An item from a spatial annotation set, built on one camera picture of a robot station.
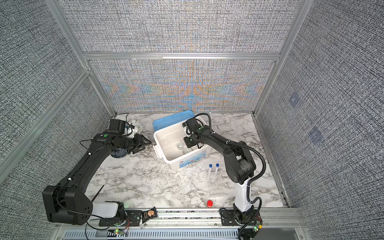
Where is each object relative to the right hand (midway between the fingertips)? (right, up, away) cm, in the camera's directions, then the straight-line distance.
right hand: (189, 141), depth 95 cm
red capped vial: (+11, -30, -19) cm, 37 cm away
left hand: (-21, 0, -15) cm, 26 cm away
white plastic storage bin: (-13, -3, 0) cm, 13 cm away
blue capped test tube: (+11, -11, -20) cm, 25 cm away
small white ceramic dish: (-6, -4, +3) cm, 8 cm away
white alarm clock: (-29, +6, -22) cm, 37 cm away
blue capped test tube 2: (+15, -11, -19) cm, 27 cm away
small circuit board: (-20, -34, -22) cm, 45 cm away
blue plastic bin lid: (-5, +18, +22) cm, 29 cm away
